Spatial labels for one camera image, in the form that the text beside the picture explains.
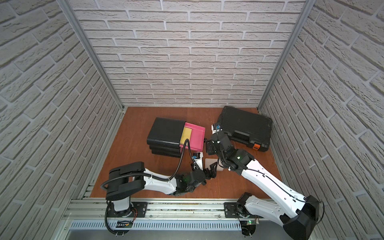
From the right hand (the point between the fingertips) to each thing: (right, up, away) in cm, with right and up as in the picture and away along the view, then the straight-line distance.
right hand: (213, 140), depth 76 cm
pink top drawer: (-8, -1, +14) cm, 16 cm away
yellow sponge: (-15, +2, +11) cm, 19 cm away
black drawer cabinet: (-27, +1, +6) cm, 27 cm away
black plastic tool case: (+29, +6, +30) cm, 42 cm away
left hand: (+1, -13, +3) cm, 14 cm away
